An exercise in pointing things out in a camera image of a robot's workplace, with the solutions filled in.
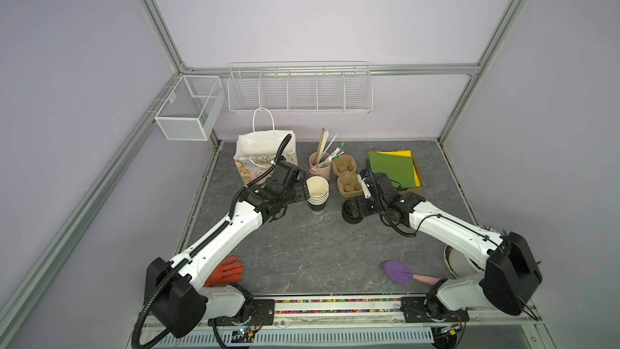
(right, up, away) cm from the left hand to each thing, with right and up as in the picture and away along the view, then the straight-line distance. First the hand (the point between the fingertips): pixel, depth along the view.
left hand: (299, 191), depth 79 cm
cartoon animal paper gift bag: (-18, +14, +13) cm, 26 cm away
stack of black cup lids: (+17, -6, -1) cm, 18 cm away
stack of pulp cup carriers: (+19, +1, +21) cm, 29 cm away
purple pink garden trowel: (+35, -28, +2) cm, 45 cm away
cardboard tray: (+48, -2, +20) cm, 52 cm away
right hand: (+22, -4, +6) cm, 23 cm away
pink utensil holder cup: (+5, +6, +20) cm, 21 cm away
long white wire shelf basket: (+7, +41, +22) cm, 47 cm away
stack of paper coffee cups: (+6, 0, +10) cm, 12 cm away
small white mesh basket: (-48, +33, +26) cm, 64 cm away
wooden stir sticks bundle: (+8, +17, +20) cm, 28 cm away
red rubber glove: (-25, -28, +2) cm, 37 cm away
